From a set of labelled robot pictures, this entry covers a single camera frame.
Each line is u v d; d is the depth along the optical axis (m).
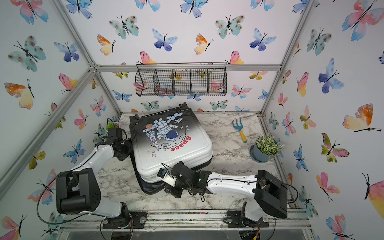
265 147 0.83
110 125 0.99
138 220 0.74
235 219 0.74
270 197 0.42
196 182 0.58
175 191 0.65
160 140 0.78
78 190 0.43
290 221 0.74
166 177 0.64
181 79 0.98
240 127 1.11
